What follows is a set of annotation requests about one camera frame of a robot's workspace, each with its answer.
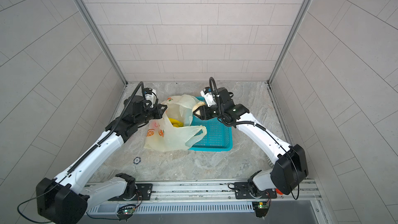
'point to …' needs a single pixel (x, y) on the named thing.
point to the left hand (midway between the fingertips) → (170, 104)
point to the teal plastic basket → (217, 135)
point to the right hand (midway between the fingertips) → (197, 112)
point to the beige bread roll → (198, 111)
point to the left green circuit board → (128, 211)
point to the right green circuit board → (263, 205)
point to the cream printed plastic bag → (172, 131)
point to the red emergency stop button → (279, 191)
